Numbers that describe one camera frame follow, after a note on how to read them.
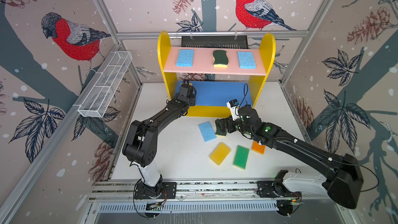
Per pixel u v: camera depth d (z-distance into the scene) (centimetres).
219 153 87
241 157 83
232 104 67
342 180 38
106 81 80
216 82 127
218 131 92
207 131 92
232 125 67
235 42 96
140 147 47
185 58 75
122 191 75
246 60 74
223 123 67
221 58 72
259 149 85
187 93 71
